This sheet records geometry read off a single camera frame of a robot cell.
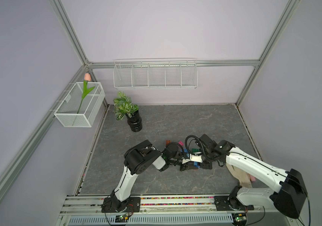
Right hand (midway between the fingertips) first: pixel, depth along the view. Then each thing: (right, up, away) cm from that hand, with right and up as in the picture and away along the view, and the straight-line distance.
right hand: (199, 157), depth 81 cm
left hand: (-1, -6, +4) cm, 7 cm away
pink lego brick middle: (-12, +10, -7) cm, 17 cm away
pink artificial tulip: (-66, +39, -1) cm, 77 cm away
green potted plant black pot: (-45, +29, +1) cm, 54 cm away
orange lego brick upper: (-19, +6, +15) cm, 25 cm away
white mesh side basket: (-75, +26, -4) cm, 79 cm away
